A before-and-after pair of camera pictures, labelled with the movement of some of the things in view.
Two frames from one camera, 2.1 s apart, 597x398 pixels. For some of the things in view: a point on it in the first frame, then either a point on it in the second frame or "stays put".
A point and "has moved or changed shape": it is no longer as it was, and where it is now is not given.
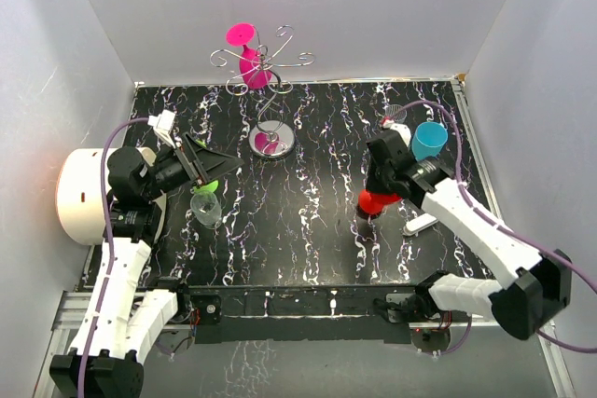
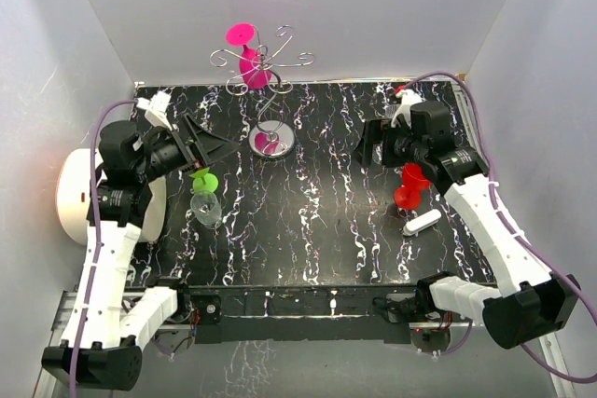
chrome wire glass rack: (268, 138) stays put
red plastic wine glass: (373, 202) has moved or changed shape
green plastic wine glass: (208, 186) stays put
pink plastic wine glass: (253, 68) stays put
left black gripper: (206, 164) → (204, 148)
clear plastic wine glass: (206, 208) stays put
